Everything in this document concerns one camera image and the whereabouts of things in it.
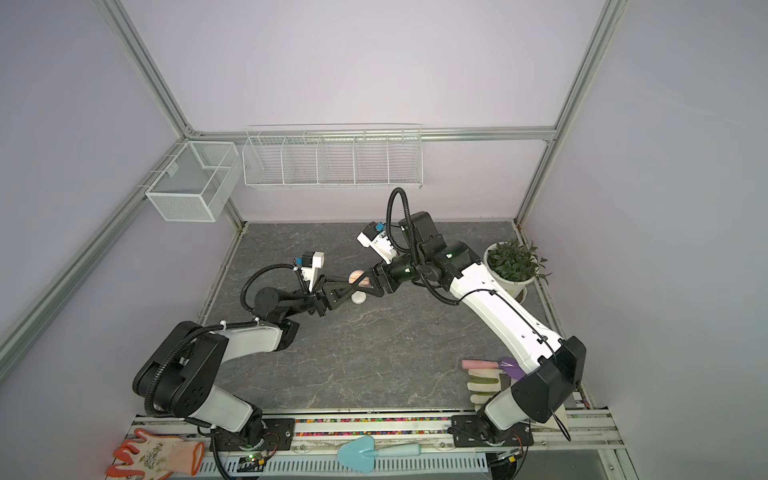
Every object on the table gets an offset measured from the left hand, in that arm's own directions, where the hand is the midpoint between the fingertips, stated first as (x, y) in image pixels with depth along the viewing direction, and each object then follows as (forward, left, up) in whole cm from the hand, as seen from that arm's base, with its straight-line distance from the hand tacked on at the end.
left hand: (359, 292), depth 70 cm
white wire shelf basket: (+51, +9, +4) cm, 52 cm away
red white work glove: (-28, +49, -23) cm, 61 cm away
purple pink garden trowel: (-11, -41, -28) cm, 51 cm away
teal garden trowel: (-30, +2, -25) cm, 39 cm away
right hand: (0, -1, +3) cm, 3 cm away
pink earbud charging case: (+2, +1, +4) cm, 5 cm away
